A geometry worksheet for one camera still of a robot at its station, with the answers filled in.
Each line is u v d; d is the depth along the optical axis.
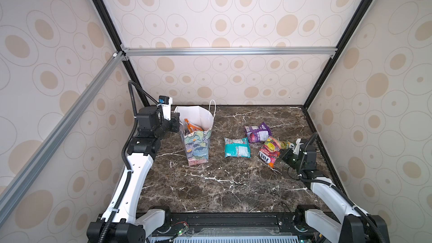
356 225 0.41
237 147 0.95
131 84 0.80
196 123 0.94
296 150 0.75
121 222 0.38
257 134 1.00
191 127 0.87
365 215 0.42
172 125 0.65
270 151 0.89
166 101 0.61
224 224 0.75
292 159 0.74
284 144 0.96
